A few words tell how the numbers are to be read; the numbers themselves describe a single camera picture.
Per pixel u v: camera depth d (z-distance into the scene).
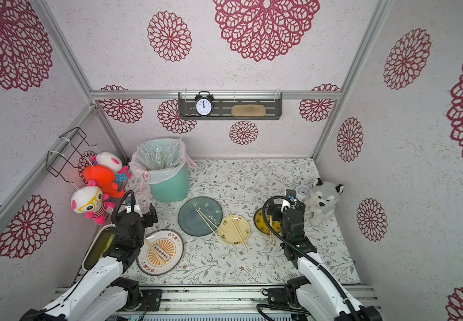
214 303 0.73
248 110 0.90
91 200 0.80
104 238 0.85
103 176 0.87
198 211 0.97
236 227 0.91
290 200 0.67
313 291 0.60
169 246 0.87
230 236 0.90
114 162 0.94
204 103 0.90
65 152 0.78
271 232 0.61
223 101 0.95
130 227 0.61
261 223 0.94
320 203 0.83
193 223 0.93
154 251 0.84
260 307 0.67
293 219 0.60
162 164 0.98
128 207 0.69
